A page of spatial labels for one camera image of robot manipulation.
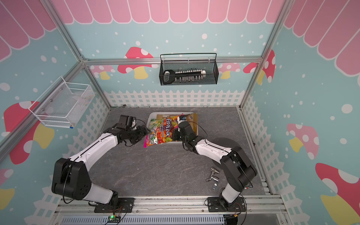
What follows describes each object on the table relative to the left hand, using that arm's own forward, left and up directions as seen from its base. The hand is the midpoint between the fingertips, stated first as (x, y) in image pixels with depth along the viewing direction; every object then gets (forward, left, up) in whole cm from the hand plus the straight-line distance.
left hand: (147, 135), depth 87 cm
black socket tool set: (+31, -14, +22) cm, 41 cm away
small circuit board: (-42, +13, -15) cm, 46 cm away
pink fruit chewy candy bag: (+2, -9, +2) cm, 10 cm away
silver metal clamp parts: (-17, -41, -11) cm, 46 cm away
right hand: (+3, -16, +2) cm, 16 cm away
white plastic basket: (+20, -1, -4) cm, 21 cm away
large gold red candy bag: (+15, -28, 0) cm, 32 cm away
